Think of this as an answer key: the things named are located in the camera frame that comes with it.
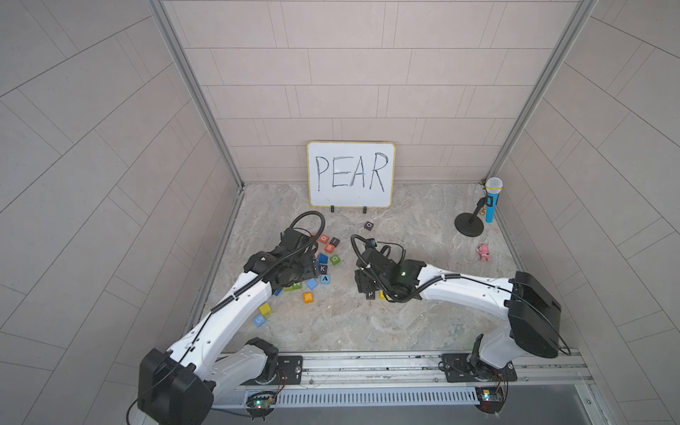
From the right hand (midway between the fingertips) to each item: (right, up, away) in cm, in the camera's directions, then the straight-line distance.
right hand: (361, 280), depth 82 cm
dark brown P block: (+3, -6, +2) cm, 7 cm away
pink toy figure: (+44, +7, +11) cm, 46 cm away
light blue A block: (-12, -1, +5) cm, 13 cm away
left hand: (-15, +5, -2) cm, 16 cm away
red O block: (-13, +11, +15) cm, 23 cm away
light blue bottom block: (-31, -11, -3) cm, 33 cm away
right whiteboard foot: (+2, +22, +24) cm, 32 cm away
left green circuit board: (-25, -25, -18) cm, 40 cm away
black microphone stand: (+43, +16, +20) cm, 50 cm away
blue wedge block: (-13, +4, +10) cm, 17 cm away
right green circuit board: (+34, -27, -14) cm, 45 cm away
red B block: (-11, +8, +13) cm, 19 cm away
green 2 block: (-22, -3, +3) cm, 22 cm away
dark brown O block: (+3, +15, +20) cm, 25 cm away
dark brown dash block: (-10, +10, +15) cm, 20 cm away
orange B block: (-17, -6, +1) cm, 18 cm away
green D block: (-9, +4, +9) cm, 14 cm away
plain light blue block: (-16, -3, +5) cm, 17 cm away
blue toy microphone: (+42, +29, +2) cm, 51 cm away
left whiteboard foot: (-11, +22, +24) cm, 34 cm away
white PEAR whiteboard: (-3, +36, +20) cm, 41 cm away
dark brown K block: (-13, +2, +7) cm, 15 cm away
